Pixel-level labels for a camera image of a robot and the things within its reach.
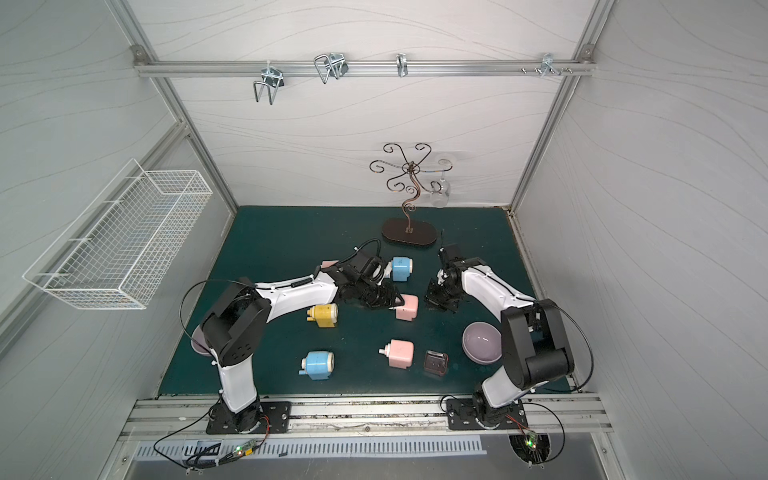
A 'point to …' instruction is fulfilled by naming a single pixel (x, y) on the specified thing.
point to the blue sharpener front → (318, 365)
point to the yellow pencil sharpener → (326, 315)
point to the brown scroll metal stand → (399, 231)
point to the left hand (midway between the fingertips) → (401, 306)
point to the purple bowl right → (482, 343)
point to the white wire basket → (117, 250)
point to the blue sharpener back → (402, 267)
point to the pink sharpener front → (400, 353)
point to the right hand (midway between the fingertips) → (427, 303)
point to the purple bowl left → (199, 334)
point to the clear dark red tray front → (436, 363)
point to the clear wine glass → (440, 194)
